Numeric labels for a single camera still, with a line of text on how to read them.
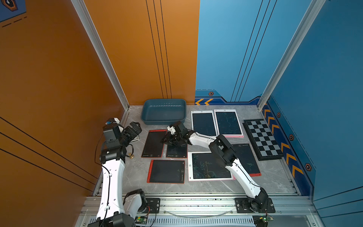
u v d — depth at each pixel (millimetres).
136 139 985
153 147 947
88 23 743
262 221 698
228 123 1085
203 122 1094
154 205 731
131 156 913
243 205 725
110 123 643
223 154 633
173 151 975
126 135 644
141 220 714
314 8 706
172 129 942
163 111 1153
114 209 389
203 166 870
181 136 840
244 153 910
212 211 726
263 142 942
